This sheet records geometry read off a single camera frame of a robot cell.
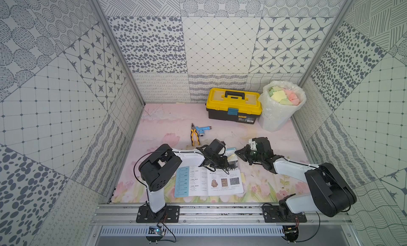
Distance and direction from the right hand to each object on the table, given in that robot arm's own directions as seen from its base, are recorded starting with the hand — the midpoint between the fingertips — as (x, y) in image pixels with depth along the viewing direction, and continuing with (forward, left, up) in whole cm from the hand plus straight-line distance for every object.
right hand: (235, 152), depth 88 cm
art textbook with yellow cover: (-15, +23, -3) cm, 28 cm away
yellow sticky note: (-1, +2, -3) cm, 4 cm away
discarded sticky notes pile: (+26, -28, +20) cm, 43 cm away
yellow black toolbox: (+29, -1, +9) cm, 30 cm away
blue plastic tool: (+19, +21, -4) cm, 28 cm away
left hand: (-4, +3, -3) cm, 6 cm away
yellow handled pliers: (+18, +27, -4) cm, 32 cm away
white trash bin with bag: (+20, -23, +20) cm, 37 cm away
